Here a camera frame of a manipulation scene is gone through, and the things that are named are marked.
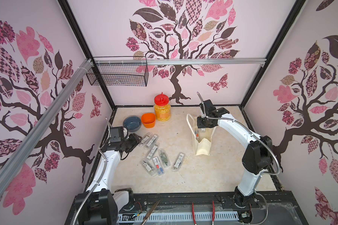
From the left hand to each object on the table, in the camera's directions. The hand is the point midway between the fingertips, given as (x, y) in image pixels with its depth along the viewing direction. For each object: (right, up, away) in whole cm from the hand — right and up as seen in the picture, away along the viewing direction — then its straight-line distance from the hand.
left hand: (140, 142), depth 83 cm
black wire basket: (-16, +48, +12) cm, 52 cm away
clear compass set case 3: (+24, -13, +4) cm, 28 cm away
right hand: (+38, +12, +7) cm, 40 cm away
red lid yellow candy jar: (+12, +23, +19) cm, 31 cm away
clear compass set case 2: (+5, -2, +14) cm, 15 cm away
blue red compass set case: (+12, -17, +2) cm, 21 cm away
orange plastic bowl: (+1, +13, +25) cm, 28 cm away
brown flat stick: (+8, -34, -13) cm, 38 cm away
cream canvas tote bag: (+41, +1, +15) cm, 44 cm away
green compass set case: (+14, -12, +7) cm, 20 cm away
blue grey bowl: (-11, +11, +23) cm, 28 cm away
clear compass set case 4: (+37, +5, +10) cm, 38 cm away
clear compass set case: (0, -1, +14) cm, 14 cm away
